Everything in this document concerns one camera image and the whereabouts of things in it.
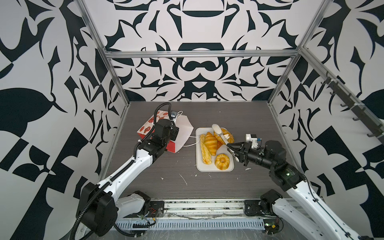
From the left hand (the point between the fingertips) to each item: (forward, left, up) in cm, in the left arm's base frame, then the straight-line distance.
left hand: (171, 120), depth 80 cm
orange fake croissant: (-5, -27, -18) cm, 32 cm away
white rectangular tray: (-17, -15, -23) cm, 32 cm away
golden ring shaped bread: (+4, -32, -18) cm, 37 cm away
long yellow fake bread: (-12, -19, -21) cm, 31 cm away
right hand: (-19, -26, +4) cm, 32 cm away
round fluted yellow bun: (-15, -28, -21) cm, 38 cm away
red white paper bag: (+5, -5, -9) cm, 11 cm away
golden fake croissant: (-5, -21, -16) cm, 27 cm away
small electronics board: (-45, -46, -24) cm, 69 cm away
